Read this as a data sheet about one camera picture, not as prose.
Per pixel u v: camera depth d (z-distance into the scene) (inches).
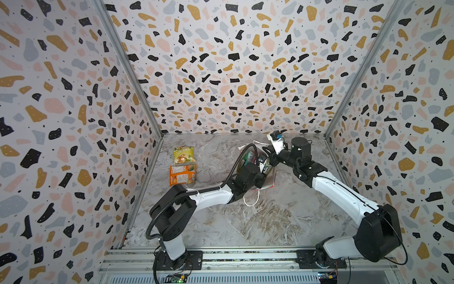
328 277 28.2
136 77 36.3
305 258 29.4
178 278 27.6
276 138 26.5
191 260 28.9
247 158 36.0
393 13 28.5
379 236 16.3
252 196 36.1
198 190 19.7
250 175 25.3
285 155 27.6
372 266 29.2
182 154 40.9
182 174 38.4
